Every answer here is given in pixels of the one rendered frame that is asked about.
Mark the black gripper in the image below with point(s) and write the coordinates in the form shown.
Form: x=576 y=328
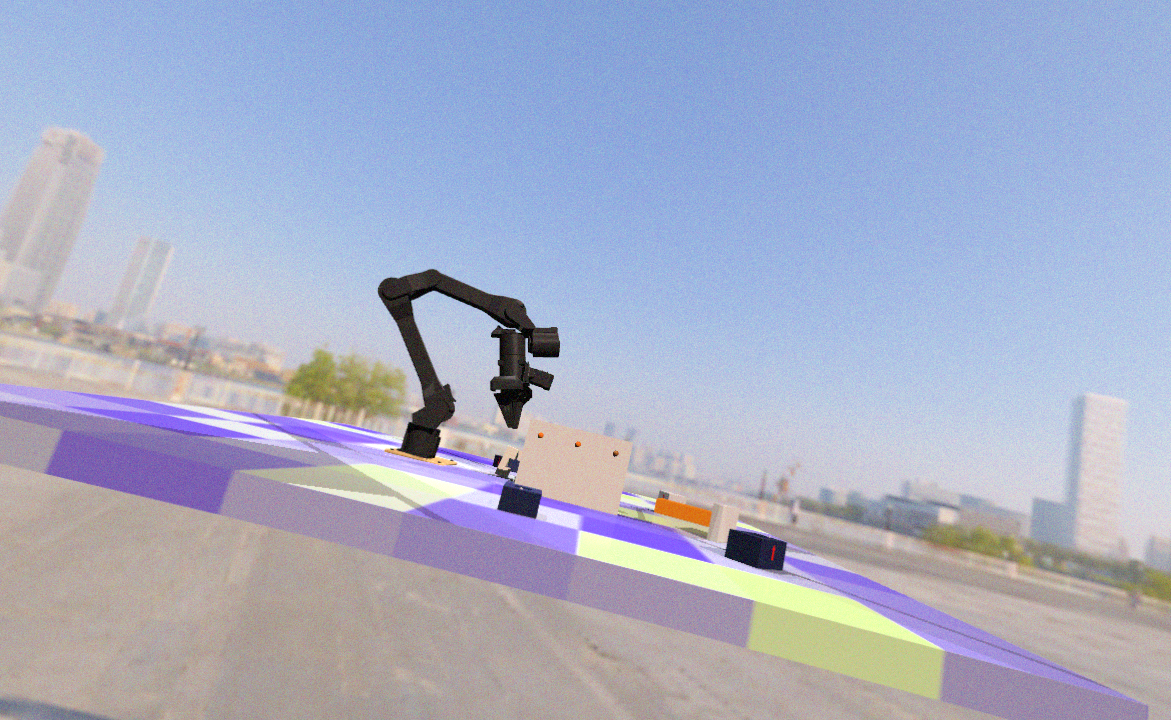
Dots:
x=513 y=392

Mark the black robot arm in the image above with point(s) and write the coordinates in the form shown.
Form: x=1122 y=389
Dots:
x=422 y=438

